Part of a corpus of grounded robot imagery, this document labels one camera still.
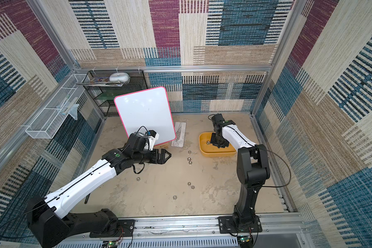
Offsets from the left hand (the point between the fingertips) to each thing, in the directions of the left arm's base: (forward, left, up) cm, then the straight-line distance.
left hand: (164, 153), depth 77 cm
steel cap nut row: (+12, -13, -19) cm, 26 cm away
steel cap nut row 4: (+19, -25, -18) cm, 36 cm away
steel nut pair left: (-8, -12, -20) cm, 24 cm away
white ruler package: (+32, -7, -19) cm, 37 cm away
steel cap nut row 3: (+6, -13, -20) cm, 25 cm away
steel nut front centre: (-15, -4, -20) cm, 25 cm away
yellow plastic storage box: (+13, -27, -19) cm, 36 cm away
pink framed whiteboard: (+25, +9, +8) cm, 27 cm away
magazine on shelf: (+41, +37, +15) cm, 57 cm away
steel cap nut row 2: (+7, -12, -19) cm, 24 cm away
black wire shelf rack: (+40, +40, +5) cm, 57 cm away
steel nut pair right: (-9, -14, -20) cm, 26 cm away
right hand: (+14, -29, -12) cm, 35 cm away
